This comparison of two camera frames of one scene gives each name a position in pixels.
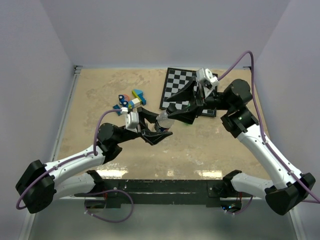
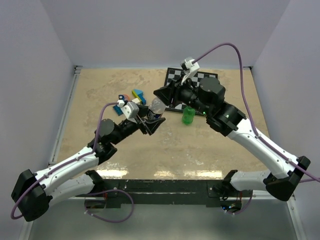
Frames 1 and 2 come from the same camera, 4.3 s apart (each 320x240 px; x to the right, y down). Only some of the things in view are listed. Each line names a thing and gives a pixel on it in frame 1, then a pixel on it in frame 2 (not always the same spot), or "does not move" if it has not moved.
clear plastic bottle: x=163 y=123 -> x=156 y=109
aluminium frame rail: x=65 y=112 does not move
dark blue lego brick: x=117 y=107 does not move
